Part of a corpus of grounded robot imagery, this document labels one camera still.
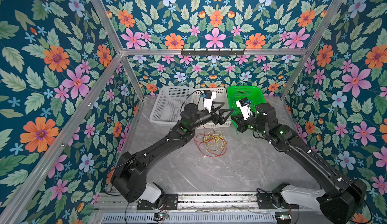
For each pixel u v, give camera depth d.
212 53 0.93
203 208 0.73
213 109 0.70
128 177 0.42
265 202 0.73
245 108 0.62
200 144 0.94
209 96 0.61
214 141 0.92
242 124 0.63
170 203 0.73
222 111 0.61
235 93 1.17
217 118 0.62
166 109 1.11
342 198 0.37
